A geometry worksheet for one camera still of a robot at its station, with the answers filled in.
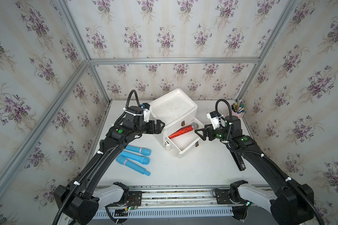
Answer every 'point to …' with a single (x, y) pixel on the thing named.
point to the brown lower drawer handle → (196, 144)
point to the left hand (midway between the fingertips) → (158, 124)
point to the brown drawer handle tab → (183, 123)
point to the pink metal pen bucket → (239, 115)
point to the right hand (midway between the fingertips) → (203, 128)
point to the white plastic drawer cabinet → (176, 110)
